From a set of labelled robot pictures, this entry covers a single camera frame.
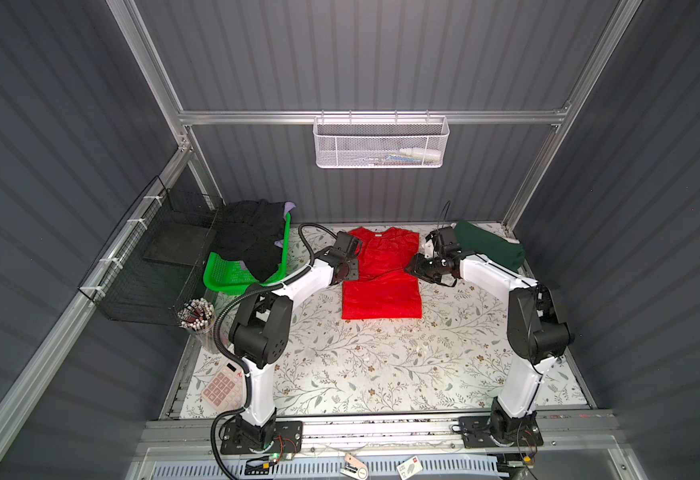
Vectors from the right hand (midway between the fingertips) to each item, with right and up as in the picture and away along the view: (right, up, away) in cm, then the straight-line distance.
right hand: (412, 271), depth 96 cm
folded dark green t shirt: (+31, +8, +12) cm, 34 cm away
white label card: (-6, -44, -27) cm, 52 cm away
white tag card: (-19, -44, -28) cm, 55 cm away
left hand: (-21, +1, +1) cm, 21 cm away
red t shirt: (-8, -5, +3) cm, 9 cm away
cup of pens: (-59, -10, -20) cm, 63 cm away
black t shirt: (-57, +14, +10) cm, 60 cm away
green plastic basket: (-63, -3, +8) cm, 64 cm away
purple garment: (-44, +24, +16) cm, 53 cm away
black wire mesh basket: (-69, +3, -22) cm, 72 cm away
